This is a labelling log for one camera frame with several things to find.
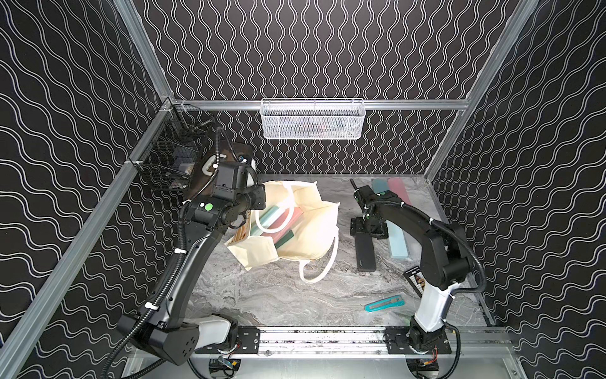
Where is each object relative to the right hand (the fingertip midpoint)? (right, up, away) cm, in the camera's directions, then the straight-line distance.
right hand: (365, 234), depth 93 cm
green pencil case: (-39, +6, -2) cm, 39 cm away
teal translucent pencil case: (+13, +21, +24) cm, 35 cm away
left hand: (-38, +18, -22) cm, 47 cm away
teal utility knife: (+4, -23, -10) cm, 25 cm away
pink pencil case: (+22, +21, +23) cm, 37 cm away
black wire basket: (-75, +31, -1) cm, 82 cm away
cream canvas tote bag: (-26, +5, +4) cm, 27 cm away
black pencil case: (+1, -7, +2) cm, 8 cm away
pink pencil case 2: (-27, +8, +3) cm, 28 cm away
